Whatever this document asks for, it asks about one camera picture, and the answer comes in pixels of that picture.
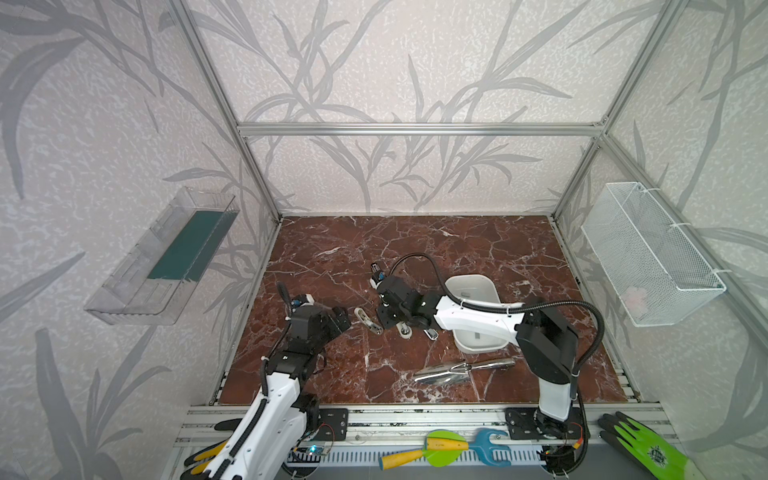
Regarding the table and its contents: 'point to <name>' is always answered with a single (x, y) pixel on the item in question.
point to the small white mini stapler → (431, 333)
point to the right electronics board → (558, 458)
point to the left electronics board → (311, 449)
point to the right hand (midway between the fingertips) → (379, 300)
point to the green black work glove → (646, 447)
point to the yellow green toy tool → (442, 448)
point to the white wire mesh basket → (656, 272)
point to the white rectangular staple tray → (474, 287)
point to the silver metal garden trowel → (445, 372)
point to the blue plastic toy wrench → (485, 447)
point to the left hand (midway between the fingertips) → (340, 307)
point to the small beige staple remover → (370, 324)
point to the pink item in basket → (636, 300)
